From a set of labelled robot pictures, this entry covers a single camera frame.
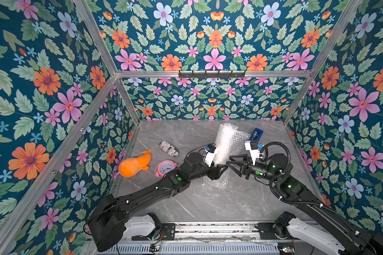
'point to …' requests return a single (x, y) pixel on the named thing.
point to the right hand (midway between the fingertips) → (232, 157)
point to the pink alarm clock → (163, 167)
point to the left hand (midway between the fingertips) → (225, 163)
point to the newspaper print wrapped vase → (167, 147)
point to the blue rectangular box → (256, 135)
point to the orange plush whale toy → (128, 167)
